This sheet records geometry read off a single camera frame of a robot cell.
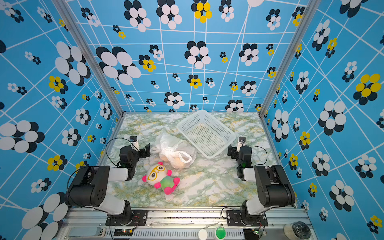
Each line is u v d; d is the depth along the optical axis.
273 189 0.45
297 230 0.62
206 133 1.08
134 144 0.79
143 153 0.85
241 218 0.72
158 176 0.81
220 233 0.63
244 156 0.71
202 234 0.63
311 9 0.68
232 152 0.86
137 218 0.73
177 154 0.82
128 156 0.72
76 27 0.75
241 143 0.80
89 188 0.45
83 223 0.72
